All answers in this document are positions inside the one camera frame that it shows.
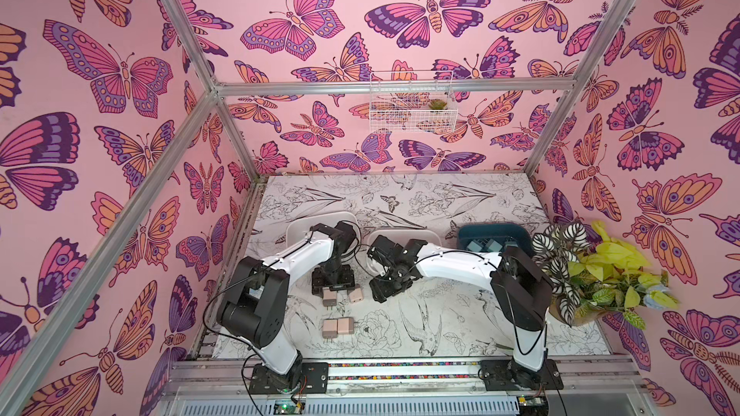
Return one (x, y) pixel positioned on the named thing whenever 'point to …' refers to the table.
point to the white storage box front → (301, 223)
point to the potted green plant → (592, 273)
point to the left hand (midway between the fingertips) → (342, 290)
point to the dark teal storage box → (500, 233)
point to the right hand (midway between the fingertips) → (381, 290)
